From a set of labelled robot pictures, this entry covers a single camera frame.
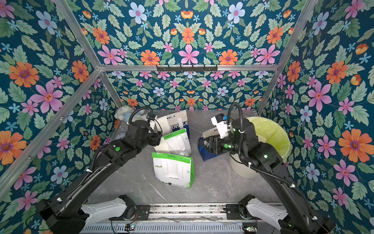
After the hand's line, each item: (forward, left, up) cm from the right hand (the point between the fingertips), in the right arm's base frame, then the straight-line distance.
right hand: (207, 137), depth 60 cm
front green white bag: (-7, +16, -19) cm, 26 cm away
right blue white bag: (+10, -1, -32) cm, 34 cm away
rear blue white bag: (+21, +19, -16) cm, 33 cm away
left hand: (+9, +25, -7) cm, 27 cm away
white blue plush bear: (+38, +60, -25) cm, 75 cm away
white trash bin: (+3, -22, -37) cm, 43 cm away
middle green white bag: (+8, +15, -17) cm, 24 cm away
